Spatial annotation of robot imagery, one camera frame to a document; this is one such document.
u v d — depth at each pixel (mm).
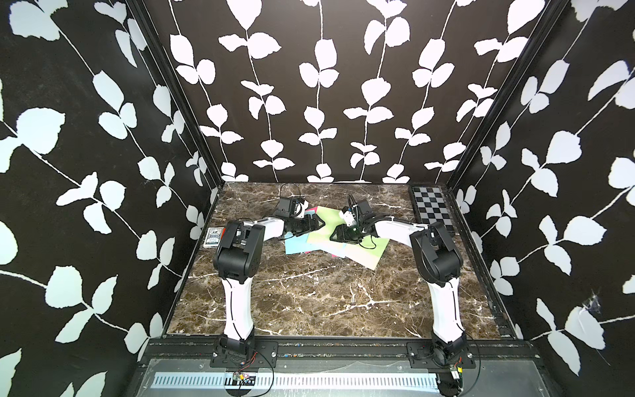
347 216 949
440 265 560
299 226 904
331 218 1074
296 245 983
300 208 909
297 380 701
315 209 1108
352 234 885
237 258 549
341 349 774
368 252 954
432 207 1102
